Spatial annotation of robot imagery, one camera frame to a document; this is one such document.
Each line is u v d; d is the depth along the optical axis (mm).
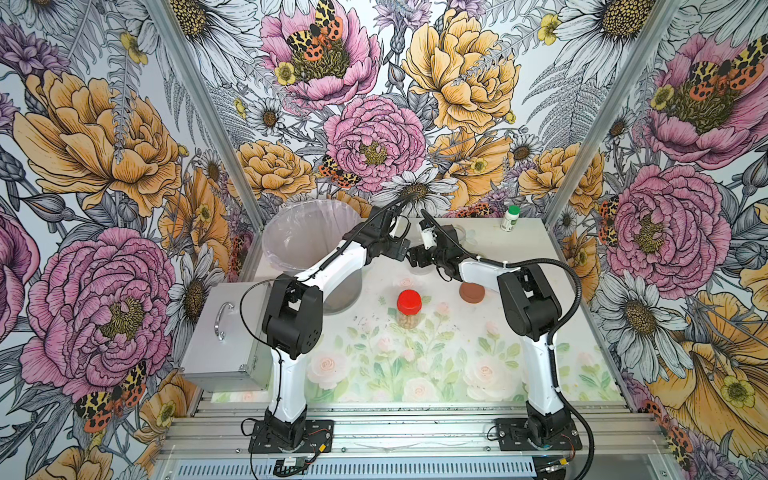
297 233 897
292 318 535
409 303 871
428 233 941
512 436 739
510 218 1152
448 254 844
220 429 794
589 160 1017
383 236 822
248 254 1154
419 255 948
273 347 550
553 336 585
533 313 585
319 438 733
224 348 740
